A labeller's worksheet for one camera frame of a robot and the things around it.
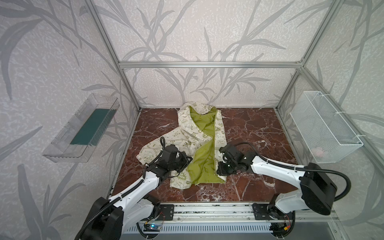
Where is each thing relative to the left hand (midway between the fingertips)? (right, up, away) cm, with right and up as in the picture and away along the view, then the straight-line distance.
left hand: (195, 154), depth 82 cm
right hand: (+11, -8, 0) cm, 14 cm away
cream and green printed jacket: (+2, +9, +17) cm, 19 cm away
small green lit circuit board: (-19, -32, -11) cm, 39 cm away
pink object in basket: (+61, +3, -9) cm, 61 cm away
